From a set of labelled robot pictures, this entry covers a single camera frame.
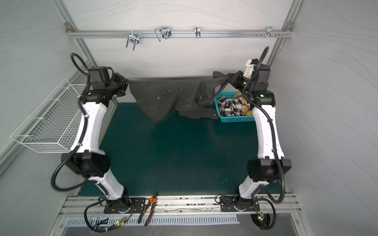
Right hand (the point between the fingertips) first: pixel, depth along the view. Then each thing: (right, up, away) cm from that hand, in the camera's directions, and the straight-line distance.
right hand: (231, 70), depth 70 cm
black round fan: (+15, -74, +2) cm, 76 cm away
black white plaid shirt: (+8, -16, +34) cm, 39 cm away
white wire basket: (-83, -28, -4) cm, 88 cm away
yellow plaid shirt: (+20, -15, +37) cm, 45 cm away
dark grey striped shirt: (-41, -11, +24) cm, 48 cm away
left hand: (-51, -1, +6) cm, 52 cm away
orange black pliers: (-40, -66, +4) cm, 77 cm away
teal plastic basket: (+9, -25, +31) cm, 41 cm away
